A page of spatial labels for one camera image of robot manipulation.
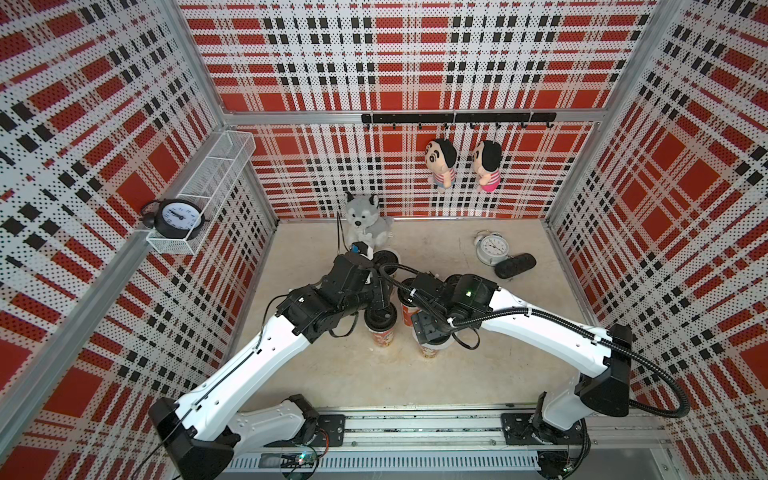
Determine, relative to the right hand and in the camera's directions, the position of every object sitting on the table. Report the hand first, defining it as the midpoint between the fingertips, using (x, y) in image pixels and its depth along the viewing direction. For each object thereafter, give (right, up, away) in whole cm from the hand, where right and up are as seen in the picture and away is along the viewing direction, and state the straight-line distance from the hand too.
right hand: (439, 325), depth 72 cm
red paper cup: (-14, -5, +7) cm, 16 cm away
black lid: (-14, +1, +3) cm, 15 cm away
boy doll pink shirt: (+18, +48, +21) cm, 55 cm away
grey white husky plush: (-22, +28, +27) cm, 44 cm away
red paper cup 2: (-2, -8, +6) cm, 11 cm away
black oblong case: (+31, +13, +32) cm, 46 cm away
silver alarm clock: (+24, +19, +35) cm, 47 cm away
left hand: (-13, +9, -1) cm, 16 cm away
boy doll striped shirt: (+3, +47, +18) cm, 51 cm away
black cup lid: (-15, +16, +15) cm, 26 cm away
